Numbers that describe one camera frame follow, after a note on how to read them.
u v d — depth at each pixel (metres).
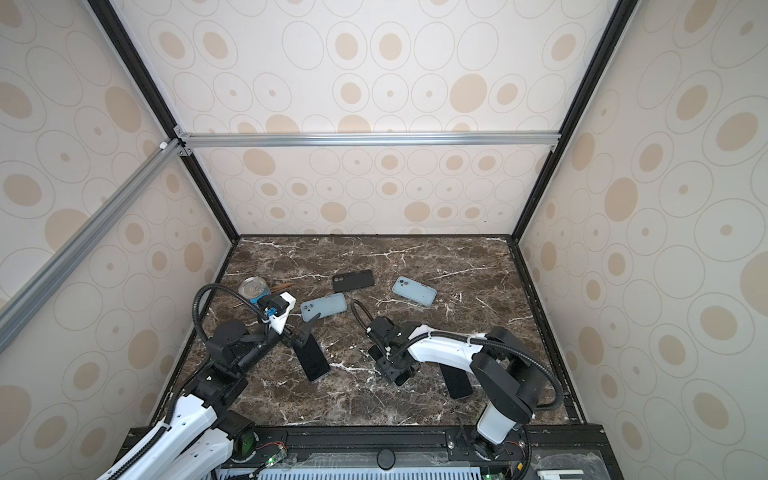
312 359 0.86
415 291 1.04
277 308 0.59
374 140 0.94
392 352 0.62
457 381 0.84
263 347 0.63
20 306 0.51
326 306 1.00
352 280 1.07
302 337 0.67
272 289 1.03
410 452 0.73
